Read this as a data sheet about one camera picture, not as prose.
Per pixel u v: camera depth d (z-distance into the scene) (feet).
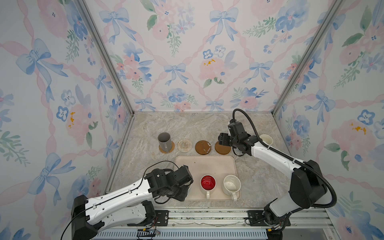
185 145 3.30
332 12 2.31
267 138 3.08
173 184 1.75
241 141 2.16
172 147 3.27
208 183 2.74
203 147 3.29
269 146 1.81
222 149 3.23
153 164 1.93
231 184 2.75
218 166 3.10
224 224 2.40
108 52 2.83
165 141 2.96
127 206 1.52
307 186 1.42
